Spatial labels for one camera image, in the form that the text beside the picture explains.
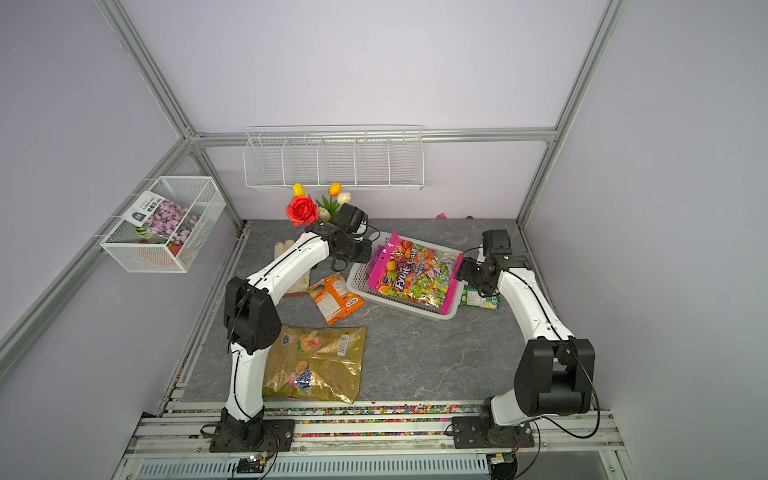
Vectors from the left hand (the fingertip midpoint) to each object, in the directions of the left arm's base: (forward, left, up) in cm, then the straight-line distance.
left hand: (369, 256), depth 91 cm
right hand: (-9, -28, 0) cm, 29 cm away
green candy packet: (-10, -32, -12) cm, 36 cm away
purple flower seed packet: (0, +51, +21) cm, 55 cm away
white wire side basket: (-5, +57, +15) cm, 60 cm away
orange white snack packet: (-7, +13, -13) cm, 19 cm away
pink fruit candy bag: (-4, -14, -3) cm, 15 cm away
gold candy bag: (-28, +16, -11) cm, 34 cm away
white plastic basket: (-3, +4, -8) cm, 9 cm away
